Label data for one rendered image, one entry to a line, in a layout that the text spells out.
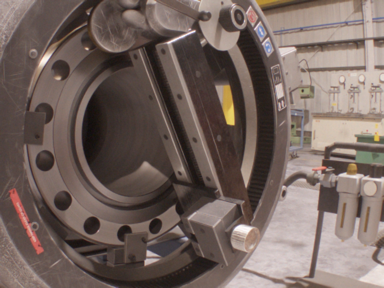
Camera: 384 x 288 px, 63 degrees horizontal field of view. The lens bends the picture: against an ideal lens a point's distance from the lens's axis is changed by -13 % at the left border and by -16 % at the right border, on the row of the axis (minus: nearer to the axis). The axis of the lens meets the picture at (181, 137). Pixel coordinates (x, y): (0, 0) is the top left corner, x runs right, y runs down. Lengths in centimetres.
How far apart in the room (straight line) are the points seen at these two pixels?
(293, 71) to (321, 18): 1254
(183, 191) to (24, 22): 42
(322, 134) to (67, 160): 685
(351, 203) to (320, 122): 612
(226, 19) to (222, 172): 26
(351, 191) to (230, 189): 67
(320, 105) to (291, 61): 1199
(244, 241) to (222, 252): 5
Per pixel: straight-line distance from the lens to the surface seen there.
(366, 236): 126
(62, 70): 64
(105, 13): 56
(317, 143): 738
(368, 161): 384
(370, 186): 121
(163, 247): 119
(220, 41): 64
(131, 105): 89
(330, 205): 137
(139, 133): 88
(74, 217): 63
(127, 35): 57
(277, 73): 79
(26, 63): 44
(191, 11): 59
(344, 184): 125
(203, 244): 62
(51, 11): 47
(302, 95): 1174
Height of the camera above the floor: 63
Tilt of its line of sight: 3 degrees down
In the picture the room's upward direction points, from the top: 2 degrees clockwise
